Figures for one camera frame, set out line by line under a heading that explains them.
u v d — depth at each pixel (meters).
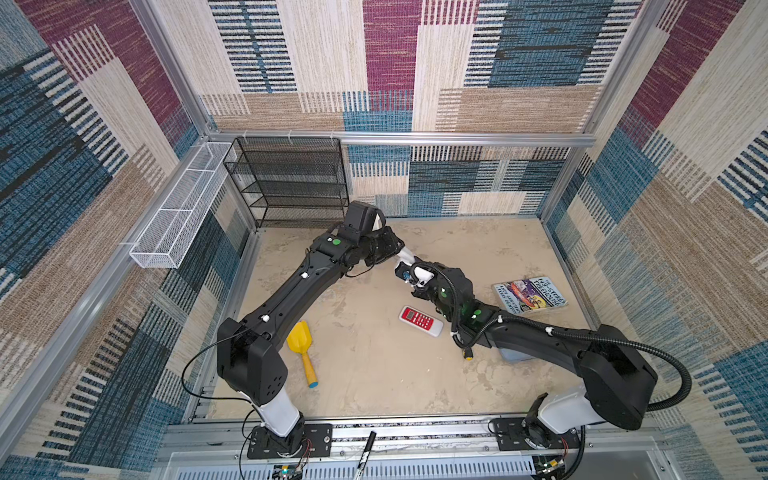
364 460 0.70
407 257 0.79
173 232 0.94
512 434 0.73
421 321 0.92
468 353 0.85
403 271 0.67
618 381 0.43
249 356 0.42
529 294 0.97
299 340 0.89
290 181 1.11
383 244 0.70
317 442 0.73
